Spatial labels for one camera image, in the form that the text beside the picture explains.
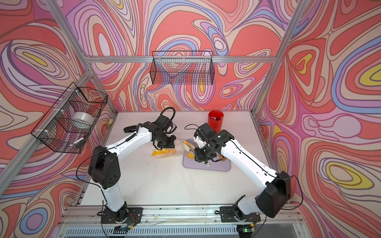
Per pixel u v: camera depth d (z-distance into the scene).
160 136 0.68
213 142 0.52
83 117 0.74
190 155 0.95
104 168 0.48
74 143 0.71
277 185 0.40
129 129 1.07
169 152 0.97
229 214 0.73
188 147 0.80
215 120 1.02
